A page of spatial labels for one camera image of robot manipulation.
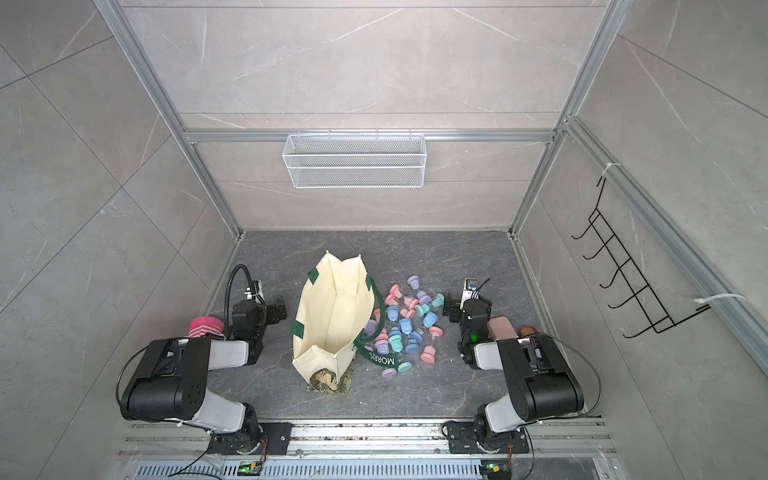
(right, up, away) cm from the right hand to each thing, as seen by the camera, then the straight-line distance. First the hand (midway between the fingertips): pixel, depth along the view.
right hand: (468, 294), depth 93 cm
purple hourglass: (-17, +3, +8) cm, 19 cm away
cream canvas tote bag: (-42, -7, +3) cm, 42 cm away
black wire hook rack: (+30, 0, -34) cm, 45 cm away
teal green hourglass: (-9, -3, +4) cm, 10 cm away
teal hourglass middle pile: (-23, -14, -6) cm, 27 cm away
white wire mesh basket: (-37, +45, +7) cm, 59 cm away
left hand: (-64, 0, +1) cm, 64 cm away
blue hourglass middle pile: (-20, -9, -2) cm, 22 cm away
